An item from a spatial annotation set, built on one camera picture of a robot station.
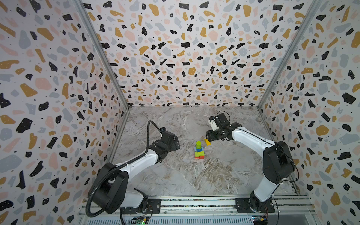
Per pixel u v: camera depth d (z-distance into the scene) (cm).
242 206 74
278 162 48
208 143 99
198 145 83
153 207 74
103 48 86
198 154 90
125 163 47
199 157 92
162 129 80
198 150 87
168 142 69
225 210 73
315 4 71
